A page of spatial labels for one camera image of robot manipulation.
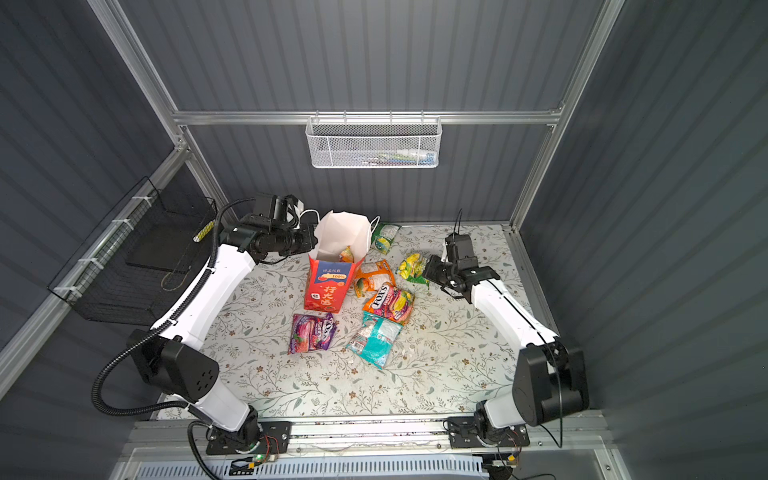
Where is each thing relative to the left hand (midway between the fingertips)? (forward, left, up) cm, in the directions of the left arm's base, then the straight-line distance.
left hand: (322, 240), depth 79 cm
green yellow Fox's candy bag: (0, -25, -13) cm, 28 cm away
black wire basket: (-6, +44, 0) cm, 45 cm away
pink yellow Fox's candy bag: (-5, -19, -24) cm, 31 cm away
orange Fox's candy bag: (+9, -3, -18) cm, 20 cm away
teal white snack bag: (-17, -13, -25) cm, 33 cm away
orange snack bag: (+3, -10, -24) cm, 27 cm away
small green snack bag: (+23, -16, -22) cm, 36 cm away
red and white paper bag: (+13, -1, -15) cm, 20 cm away
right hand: (-1, -30, -10) cm, 31 cm away
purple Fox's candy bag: (-15, +6, -25) cm, 29 cm away
